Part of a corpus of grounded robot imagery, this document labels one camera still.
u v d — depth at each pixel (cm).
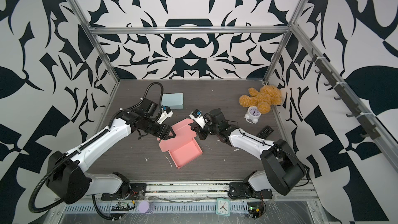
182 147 87
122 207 73
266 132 92
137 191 74
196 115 73
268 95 102
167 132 69
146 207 63
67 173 40
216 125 66
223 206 69
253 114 99
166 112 73
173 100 105
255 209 71
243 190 67
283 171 43
